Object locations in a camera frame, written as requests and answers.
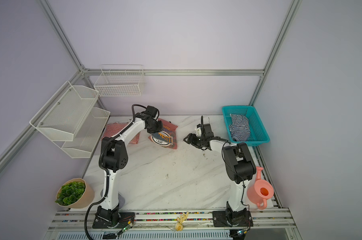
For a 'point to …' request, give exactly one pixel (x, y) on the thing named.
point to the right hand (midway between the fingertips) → (186, 140)
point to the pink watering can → (260, 190)
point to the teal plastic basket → (258, 134)
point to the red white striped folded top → (113, 129)
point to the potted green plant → (76, 193)
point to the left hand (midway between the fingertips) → (160, 129)
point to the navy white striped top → (239, 128)
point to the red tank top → (166, 137)
